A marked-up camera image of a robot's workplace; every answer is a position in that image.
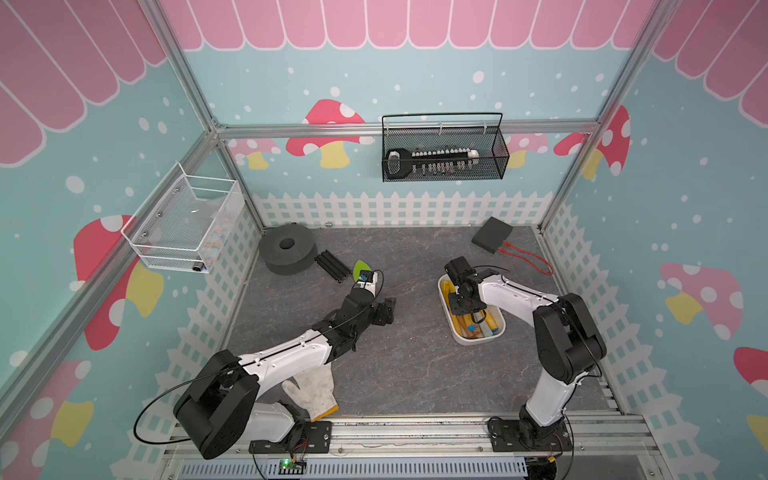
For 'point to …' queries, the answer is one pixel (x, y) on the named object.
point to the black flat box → (492, 234)
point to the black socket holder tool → (400, 163)
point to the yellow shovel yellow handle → (461, 322)
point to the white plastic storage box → (496, 315)
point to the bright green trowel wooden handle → (358, 267)
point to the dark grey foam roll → (288, 248)
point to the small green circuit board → (287, 467)
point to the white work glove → (315, 392)
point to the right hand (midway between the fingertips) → (463, 306)
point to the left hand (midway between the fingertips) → (384, 302)
